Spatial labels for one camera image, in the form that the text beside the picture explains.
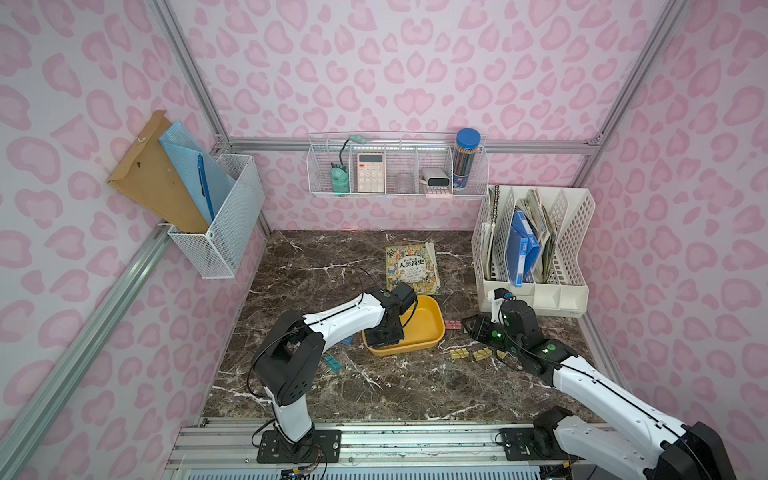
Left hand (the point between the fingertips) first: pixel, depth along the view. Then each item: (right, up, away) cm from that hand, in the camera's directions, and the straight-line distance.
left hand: (391, 336), depth 88 cm
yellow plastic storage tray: (+10, +2, +6) cm, 12 cm away
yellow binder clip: (+20, -4, -2) cm, 20 cm away
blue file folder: (+38, +26, -2) cm, 46 cm away
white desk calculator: (-7, +50, +7) cm, 51 cm away
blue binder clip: (-13, -2, +1) cm, 13 cm away
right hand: (+20, +6, -6) cm, 22 cm away
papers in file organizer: (+44, +38, +5) cm, 59 cm away
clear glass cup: (+4, +46, +6) cm, 47 cm away
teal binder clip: (-16, -7, -2) cm, 18 cm away
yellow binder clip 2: (+26, -5, -1) cm, 27 cm away
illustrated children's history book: (+8, +21, +22) cm, 31 cm away
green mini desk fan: (-16, +47, +3) cm, 50 cm away
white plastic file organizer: (+60, +39, +12) cm, 73 cm away
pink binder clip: (+19, +3, +3) cm, 19 cm away
